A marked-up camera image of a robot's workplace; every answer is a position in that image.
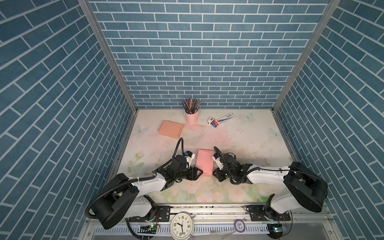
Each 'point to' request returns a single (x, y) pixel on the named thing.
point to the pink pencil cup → (192, 119)
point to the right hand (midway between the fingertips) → (211, 172)
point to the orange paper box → (171, 128)
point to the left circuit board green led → (148, 229)
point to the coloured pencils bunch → (191, 105)
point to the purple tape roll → (239, 225)
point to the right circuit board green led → (275, 230)
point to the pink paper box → (205, 161)
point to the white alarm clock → (182, 226)
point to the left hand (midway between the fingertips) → (200, 173)
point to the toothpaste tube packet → (222, 119)
